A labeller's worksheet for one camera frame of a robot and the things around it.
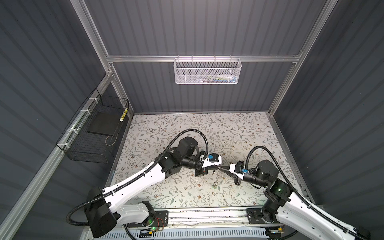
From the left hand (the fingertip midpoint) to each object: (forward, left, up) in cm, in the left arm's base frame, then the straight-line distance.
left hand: (217, 165), depth 67 cm
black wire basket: (+17, +61, +4) cm, 63 cm away
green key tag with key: (0, -2, -23) cm, 23 cm away
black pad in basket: (+24, +56, +5) cm, 61 cm away
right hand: (-1, -2, -1) cm, 3 cm away
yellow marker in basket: (+30, +48, +4) cm, 57 cm away
